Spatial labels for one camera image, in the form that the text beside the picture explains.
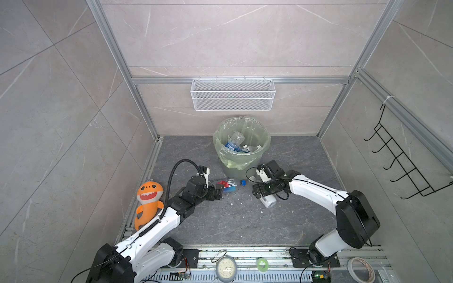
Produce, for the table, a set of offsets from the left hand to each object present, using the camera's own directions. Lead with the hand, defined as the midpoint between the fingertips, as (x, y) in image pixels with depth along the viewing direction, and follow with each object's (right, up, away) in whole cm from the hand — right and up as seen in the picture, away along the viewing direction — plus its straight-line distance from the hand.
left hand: (217, 183), depth 82 cm
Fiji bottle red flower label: (+6, -2, +8) cm, 10 cm away
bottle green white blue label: (+17, +17, +6) cm, 24 cm away
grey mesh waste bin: (+14, +3, +13) cm, 19 cm away
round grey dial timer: (+5, -31, -14) cm, 34 cm away
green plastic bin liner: (+20, +25, +13) cm, 34 cm away
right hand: (+23, -5, +6) cm, 24 cm away
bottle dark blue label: (+9, +21, +9) cm, 25 cm away
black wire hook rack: (+73, +8, -19) cm, 75 cm away
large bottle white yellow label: (+25, -9, +2) cm, 27 cm away
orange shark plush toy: (-33, -6, +2) cm, 34 cm away
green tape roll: (+21, -33, -11) cm, 40 cm away
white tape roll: (+61, -34, -10) cm, 70 cm away
